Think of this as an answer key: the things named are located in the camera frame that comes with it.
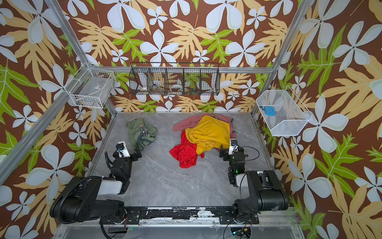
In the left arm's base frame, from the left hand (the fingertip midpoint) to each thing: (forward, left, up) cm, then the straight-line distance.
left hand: (127, 143), depth 86 cm
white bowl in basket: (+36, -28, +13) cm, 48 cm away
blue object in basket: (+15, -84, +13) cm, 86 cm away
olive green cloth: (+12, -4, -7) cm, 14 cm away
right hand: (+2, -61, -4) cm, 61 cm away
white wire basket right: (+7, -91, +17) cm, 93 cm away
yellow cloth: (+9, -50, -1) cm, 51 cm away
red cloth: (-2, -34, -7) cm, 35 cm away
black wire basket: (+40, -27, +18) cm, 51 cm away
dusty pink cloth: (+29, -37, -13) cm, 49 cm away
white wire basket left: (+24, +19, +21) cm, 37 cm away
